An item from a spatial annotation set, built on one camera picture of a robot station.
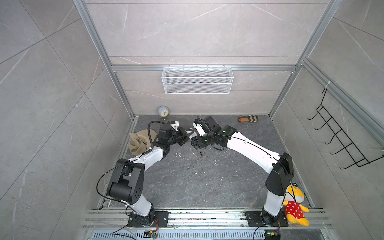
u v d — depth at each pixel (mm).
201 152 984
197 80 1005
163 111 1141
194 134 831
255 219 733
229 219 747
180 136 775
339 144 665
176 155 977
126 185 451
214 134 613
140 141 987
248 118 1144
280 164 475
